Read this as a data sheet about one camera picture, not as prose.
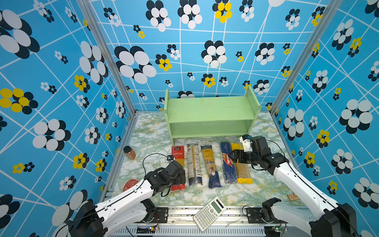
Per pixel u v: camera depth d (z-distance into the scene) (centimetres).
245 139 73
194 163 89
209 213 74
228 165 87
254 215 73
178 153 93
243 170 86
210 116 79
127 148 89
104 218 41
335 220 38
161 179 58
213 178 82
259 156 60
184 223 72
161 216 73
